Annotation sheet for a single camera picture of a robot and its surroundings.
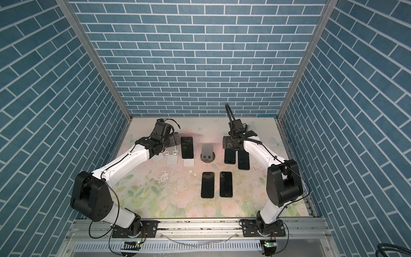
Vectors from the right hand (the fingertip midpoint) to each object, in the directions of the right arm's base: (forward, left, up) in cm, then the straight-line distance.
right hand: (234, 143), depth 92 cm
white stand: (-6, +36, -6) cm, 38 cm away
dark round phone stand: (-5, +15, -7) cm, 17 cm away
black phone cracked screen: (0, +1, -14) cm, 14 cm away
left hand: (-3, +33, +5) cm, 34 cm away
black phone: (-22, +13, -11) cm, 28 cm away
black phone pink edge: (-4, +27, -1) cm, 27 cm away
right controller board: (-46, -18, -17) cm, 52 cm away
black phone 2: (-19, +3, -13) cm, 24 cm away
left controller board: (-51, +46, -15) cm, 70 cm away
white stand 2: (-8, +27, -11) cm, 30 cm away
